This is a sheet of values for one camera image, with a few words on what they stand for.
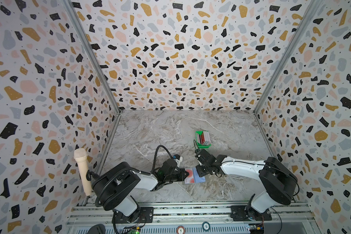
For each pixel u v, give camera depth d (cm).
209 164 69
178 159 83
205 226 71
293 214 77
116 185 45
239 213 75
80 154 61
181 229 69
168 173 70
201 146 101
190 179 86
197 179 85
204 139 100
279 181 45
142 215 72
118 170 43
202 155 70
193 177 86
